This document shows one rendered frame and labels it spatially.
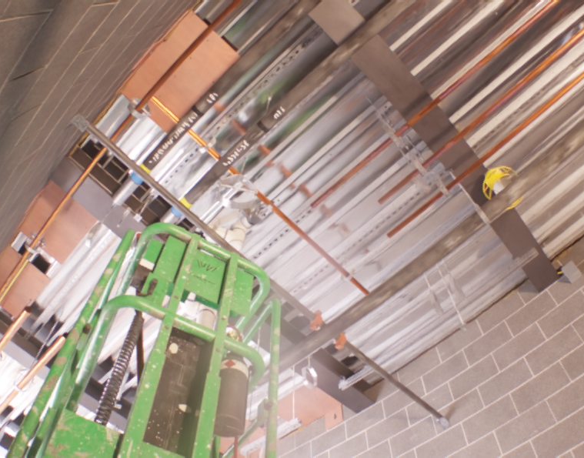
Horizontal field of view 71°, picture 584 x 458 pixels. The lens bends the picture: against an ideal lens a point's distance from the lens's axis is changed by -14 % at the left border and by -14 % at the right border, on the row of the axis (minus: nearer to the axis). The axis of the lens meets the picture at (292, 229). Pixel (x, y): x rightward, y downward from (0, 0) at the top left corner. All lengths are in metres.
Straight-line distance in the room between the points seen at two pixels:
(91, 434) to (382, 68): 2.23
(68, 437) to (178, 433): 0.33
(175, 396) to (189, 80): 1.98
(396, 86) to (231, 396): 1.90
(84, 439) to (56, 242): 2.63
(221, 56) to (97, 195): 1.17
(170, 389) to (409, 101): 2.01
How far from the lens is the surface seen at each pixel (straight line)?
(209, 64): 2.84
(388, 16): 2.27
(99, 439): 1.19
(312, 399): 4.30
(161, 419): 1.35
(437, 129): 2.81
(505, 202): 2.39
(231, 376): 1.50
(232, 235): 2.81
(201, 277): 1.74
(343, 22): 2.59
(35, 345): 4.53
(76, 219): 3.49
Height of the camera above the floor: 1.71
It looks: 61 degrees up
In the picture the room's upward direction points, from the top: straight up
